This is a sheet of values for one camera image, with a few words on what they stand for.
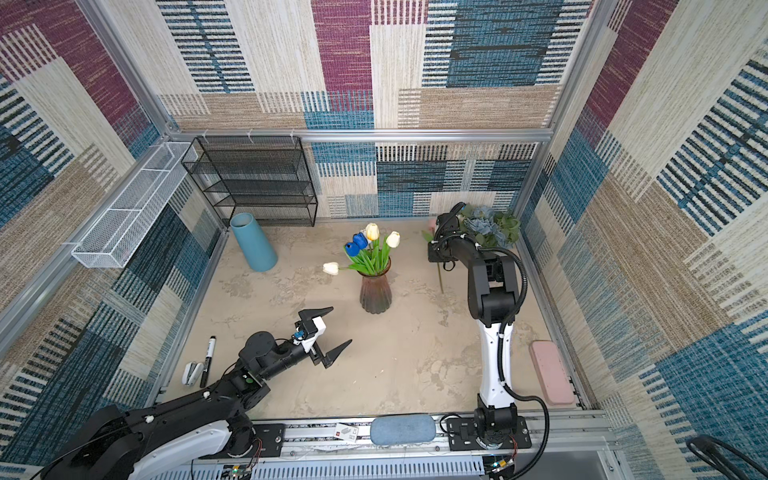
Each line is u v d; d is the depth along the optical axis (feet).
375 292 3.24
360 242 2.49
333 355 2.30
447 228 2.92
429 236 3.80
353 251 2.44
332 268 2.55
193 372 2.71
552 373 2.73
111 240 2.31
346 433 2.43
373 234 2.45
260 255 3.31
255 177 3.55
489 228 3.44
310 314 2.39
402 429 2.38
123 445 1.41
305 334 2.03
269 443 2.40
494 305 1.99
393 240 2.48
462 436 2.39
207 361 2.79
